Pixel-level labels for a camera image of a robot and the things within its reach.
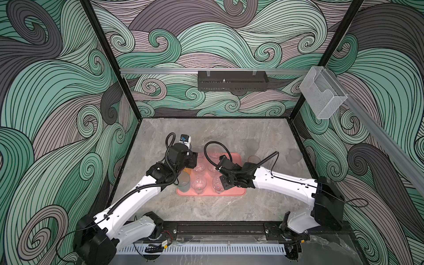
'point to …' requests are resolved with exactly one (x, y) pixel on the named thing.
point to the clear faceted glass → (200, 167)
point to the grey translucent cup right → (293, 156)
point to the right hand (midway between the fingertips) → (223, 182)
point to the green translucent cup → (184, 180)
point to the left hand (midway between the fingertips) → (192, 151)
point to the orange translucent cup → (187, 170)
